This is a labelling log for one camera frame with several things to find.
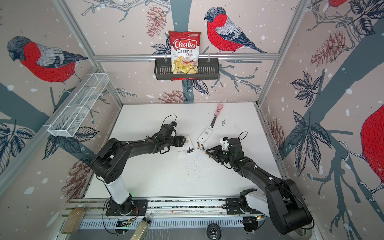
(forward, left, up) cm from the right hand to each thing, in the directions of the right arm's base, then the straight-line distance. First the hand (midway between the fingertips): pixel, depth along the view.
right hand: (205, 154), depth 83 cm
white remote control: (+18, 0, -7) cm, 20 cm away
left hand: (+12, +16, -3) cm, 20 cm away
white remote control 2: (+11, +11, -8) cm, 17 cm away
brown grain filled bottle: (-34, +60, -2) cm, 69 cm away
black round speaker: (-34, -4, +2) cm, 35 cm away
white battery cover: (+4, +15, -8) cm, 17 cm away
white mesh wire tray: (+4, +66, +25) cm, 71 cm away
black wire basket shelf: (+46, -1, +26) cm, 53 cm away
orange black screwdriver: (+1, 0, 0) cm, 1 cm away
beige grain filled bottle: (-35, +28, -5) cm, 45 cm away
